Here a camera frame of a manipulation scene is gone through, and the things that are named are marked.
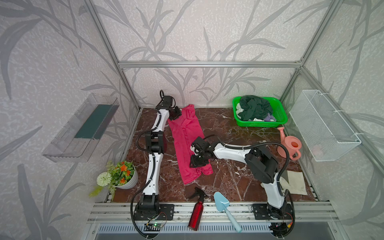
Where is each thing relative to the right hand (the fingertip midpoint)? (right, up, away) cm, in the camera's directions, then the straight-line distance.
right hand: (191, 161), depth 89 cm
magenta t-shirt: (-6, +18, +17) cm, 25 cm away
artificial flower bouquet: (-35, -1, -18) cm, 40 cm away
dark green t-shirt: (+43, +34, +15) cm, 57 cm away
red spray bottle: (+4, -19, -18) cm, 26 cm away
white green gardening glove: (+59, -10, -5) cm, 60 cm away
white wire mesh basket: (+60, +19, -27) cm, 68 cm away
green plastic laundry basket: (+63, +31, +19) cm, 72 cm away
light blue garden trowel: (+17, -19, -13) cm, 29 cm away
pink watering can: (+60, +11, -3) cm, 61 cm away
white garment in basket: (+35, +33, +26) cm, 55 cm away
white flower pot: (-30, -8, -15) cm, 34 cm away
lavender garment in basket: (+55, +27, +18) cm, 64 cm away
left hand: (-9, +34, +24) cm, 42 cm away
